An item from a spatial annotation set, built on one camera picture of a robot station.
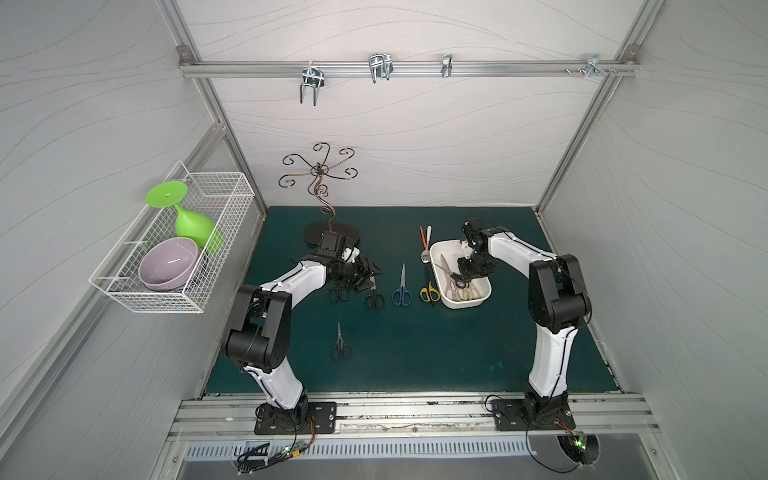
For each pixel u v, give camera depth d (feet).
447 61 2.36
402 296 3.13
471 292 3.14
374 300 3.09
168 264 2.03
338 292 3.14
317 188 3.12
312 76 2.57
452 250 3.39
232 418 2.46
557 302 1.77
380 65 2.50
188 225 2.09
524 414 2.36
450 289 3.17
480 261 2.74
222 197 2.63
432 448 2.30
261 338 1.53
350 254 2.63
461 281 3.20
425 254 3.42
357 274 2.64
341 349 2.76
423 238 3.64
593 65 2.51
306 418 2.37
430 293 3.14
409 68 2.56
